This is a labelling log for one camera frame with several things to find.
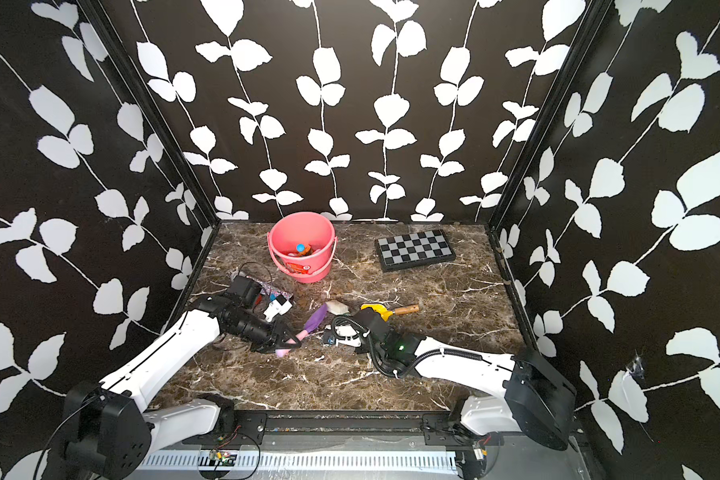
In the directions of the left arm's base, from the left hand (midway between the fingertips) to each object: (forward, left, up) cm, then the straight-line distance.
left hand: (298, 342), depth 75 cm
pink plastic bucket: (+41, -1, -1) cm, 41 cm away
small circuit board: (-22, +18, -14) cm, 32 cm away
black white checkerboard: (+39, -37, -12) cm, 55 cm away
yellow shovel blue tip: (+29, +1, +3) cm, 29 cm away
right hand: (+8, -14, -1) cm, 16 cm away
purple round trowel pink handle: (+7, -4, -3) cm, 8 cm away
